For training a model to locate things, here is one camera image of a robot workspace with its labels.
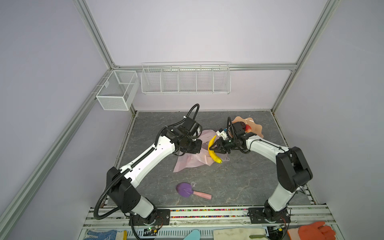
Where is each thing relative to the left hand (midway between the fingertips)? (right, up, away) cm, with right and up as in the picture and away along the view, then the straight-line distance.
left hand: (199, 152), depth 76 cm
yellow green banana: (+7, -2, +8) cm, 11 cm away
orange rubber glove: (+54, -35, -7) cm, 65 cm away
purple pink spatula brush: (-7, -22, +5) cm, 23 cm away
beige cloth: (+18, -37, -6) cm, 42 cm away
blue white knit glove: (-41, -37, -7) cm, 56 cm away
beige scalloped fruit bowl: (+41, +12, +30) cm, 52 cm away
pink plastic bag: (-3, -3, -3) cm, 6 cm away
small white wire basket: (-54, +37, +21) cm, 68 cm away
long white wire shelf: (-9, +45, +24) cm, 52 cm away
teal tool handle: (-2, -38, -6) cm, 38 cm away
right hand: (+7, -1, +11) cm, 13 cm away
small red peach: (+35, +11, +29) cm, 47 cm away
